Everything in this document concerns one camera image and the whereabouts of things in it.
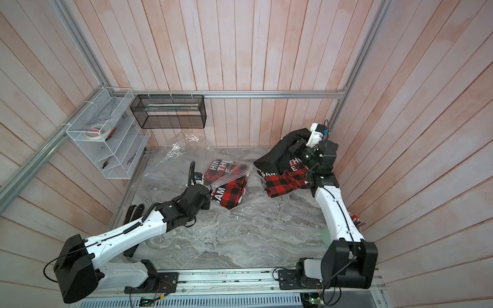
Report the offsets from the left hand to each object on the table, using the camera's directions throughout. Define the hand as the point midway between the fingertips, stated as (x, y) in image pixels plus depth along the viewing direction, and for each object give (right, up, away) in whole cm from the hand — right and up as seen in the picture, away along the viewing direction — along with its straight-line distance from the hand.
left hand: (204, 195), depth 82 cm
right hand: (+34, +25, -8) cm, 43 cm away
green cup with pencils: (+54, -18, +3) cm, 57 cm away
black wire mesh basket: (-24, +43, +22) cm, 54 cm away
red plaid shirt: (+10, +6, +4) cm, 13 cm away
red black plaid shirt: (+33, +11, -5) cm, 35 cm away
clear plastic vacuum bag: (-26, +9, +27) cm, 39 cm away
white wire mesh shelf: (-35, +17, -4) cm, 39 cm away
